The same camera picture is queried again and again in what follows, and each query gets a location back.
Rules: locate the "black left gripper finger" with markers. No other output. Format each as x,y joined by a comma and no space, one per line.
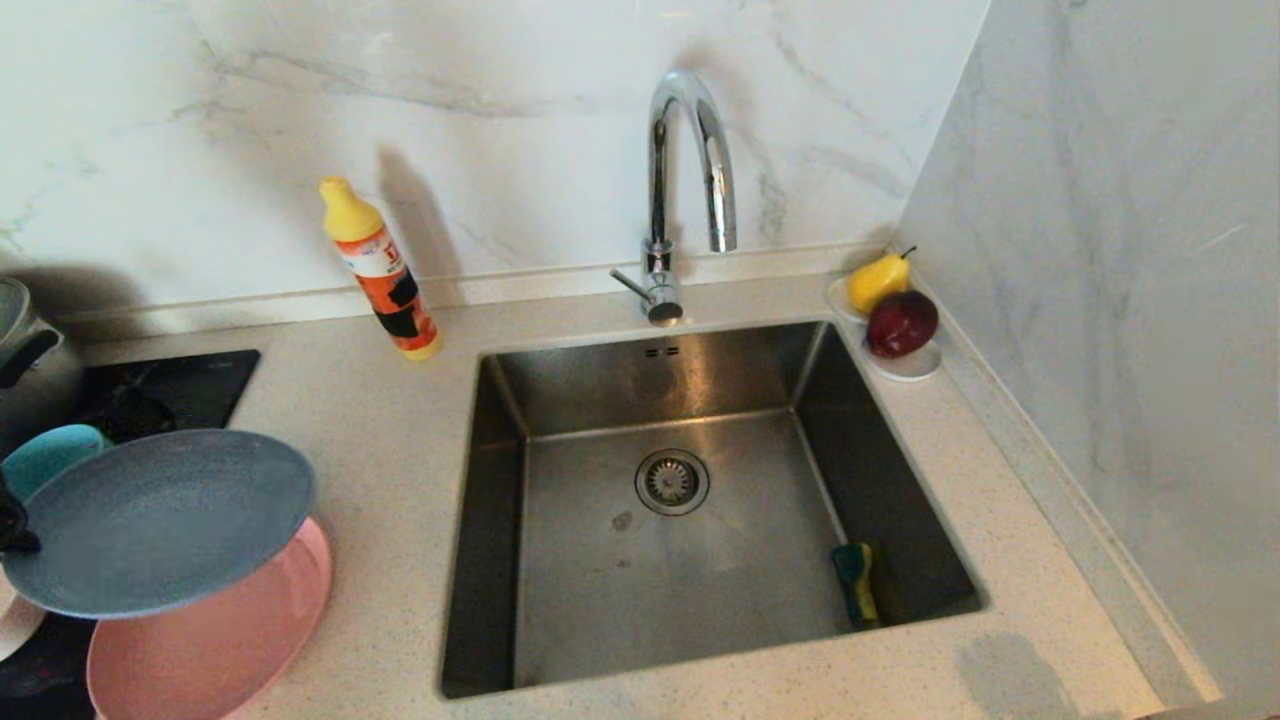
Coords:
15,530

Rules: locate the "teal bowl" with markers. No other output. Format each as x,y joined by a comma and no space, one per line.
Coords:
50,450

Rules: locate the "pale pink bowl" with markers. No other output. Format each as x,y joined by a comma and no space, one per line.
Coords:
18,625

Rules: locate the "grey-blue plate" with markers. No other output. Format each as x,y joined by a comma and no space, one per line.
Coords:
170,520

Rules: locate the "pink plate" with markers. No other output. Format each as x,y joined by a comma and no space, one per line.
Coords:
230,650

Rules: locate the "orange detergent bottle yellow cap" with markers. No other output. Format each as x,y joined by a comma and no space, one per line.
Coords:
390,285

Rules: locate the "yellow green sponge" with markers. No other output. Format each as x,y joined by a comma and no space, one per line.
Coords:
858,585

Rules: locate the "stainless steel sink basin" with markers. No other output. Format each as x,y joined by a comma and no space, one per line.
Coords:
600,620

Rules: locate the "black induction cooktop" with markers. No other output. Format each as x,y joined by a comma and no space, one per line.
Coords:
190,385

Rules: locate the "round metal drain strainer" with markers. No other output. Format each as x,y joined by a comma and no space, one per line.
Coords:
672,482

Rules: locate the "chrome gooseneck faucet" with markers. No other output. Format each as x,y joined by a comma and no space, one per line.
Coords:
657,200

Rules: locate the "yellow pear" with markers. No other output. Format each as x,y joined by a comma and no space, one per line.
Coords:
875,283

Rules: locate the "dark red apple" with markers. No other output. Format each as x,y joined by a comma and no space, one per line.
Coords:
900,325

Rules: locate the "small white dish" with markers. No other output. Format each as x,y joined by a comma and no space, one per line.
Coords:
915,368

